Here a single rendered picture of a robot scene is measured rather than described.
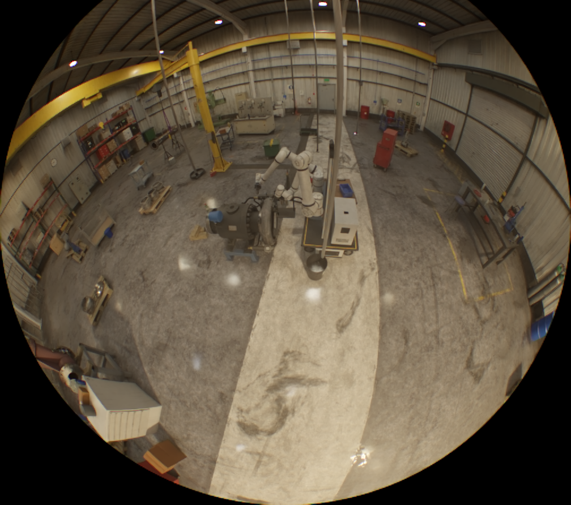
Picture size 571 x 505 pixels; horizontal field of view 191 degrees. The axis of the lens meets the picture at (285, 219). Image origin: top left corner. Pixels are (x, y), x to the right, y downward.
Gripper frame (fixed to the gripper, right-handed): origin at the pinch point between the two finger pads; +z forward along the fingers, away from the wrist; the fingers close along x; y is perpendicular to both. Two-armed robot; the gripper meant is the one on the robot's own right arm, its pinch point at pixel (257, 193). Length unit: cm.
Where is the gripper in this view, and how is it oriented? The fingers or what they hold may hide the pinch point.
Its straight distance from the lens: 285.9
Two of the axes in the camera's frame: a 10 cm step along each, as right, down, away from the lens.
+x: -3.7, -0.4, -9.3
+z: -0.1, 10.0, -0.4
